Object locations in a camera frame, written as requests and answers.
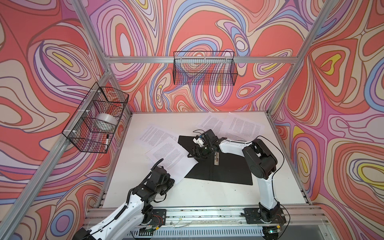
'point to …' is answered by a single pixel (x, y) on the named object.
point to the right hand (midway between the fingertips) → (192, 159)
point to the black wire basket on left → (80, 128)
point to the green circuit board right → (271, 231)
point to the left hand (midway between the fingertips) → (178, 179)
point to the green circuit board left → (144, 230)
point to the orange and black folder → (219, 166)
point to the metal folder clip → (216, 156)
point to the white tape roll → (105, 122)
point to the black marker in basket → (107, 141)
